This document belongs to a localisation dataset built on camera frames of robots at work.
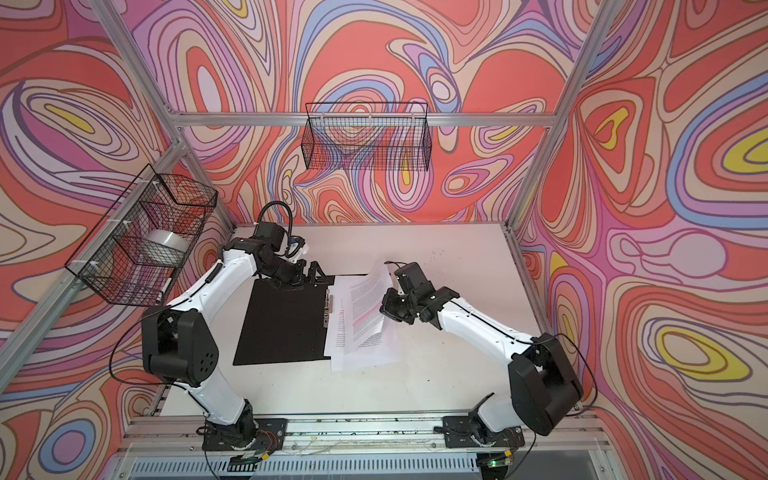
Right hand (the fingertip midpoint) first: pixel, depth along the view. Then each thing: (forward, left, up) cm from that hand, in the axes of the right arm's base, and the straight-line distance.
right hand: (381, 314), depth 83 cm
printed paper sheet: (0, +5, -4) cm, 6 cm away
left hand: (+10, +19, +4) cm, 21 cm away
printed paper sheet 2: (-7, +1, -9) cm, 12 cm away
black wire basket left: (+8, +62, +19) cm, 65 cm away
